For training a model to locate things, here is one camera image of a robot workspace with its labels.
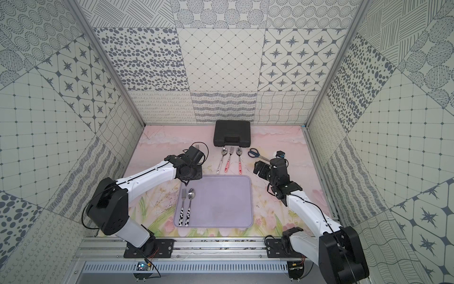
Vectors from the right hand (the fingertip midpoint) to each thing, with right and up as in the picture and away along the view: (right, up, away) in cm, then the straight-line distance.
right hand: (262, 168), depth 87 cm
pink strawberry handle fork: (-16, +8, +21) cm, 27 cm away
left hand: (-33, -2, +2) cm, 33 cm away
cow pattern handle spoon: (-36, -14, +1) cm, 39 cm away
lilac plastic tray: (-21, -18, +4) cm, 28 cm away
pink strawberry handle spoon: (-11, +7, +20) cm, 24 cm away
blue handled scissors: (-2, +6, +20) cm, 21 cm away
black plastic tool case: (-15, +18, +24) cm, 34 cm away
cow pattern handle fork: (-41, -16, +3) cm, 44 cm away
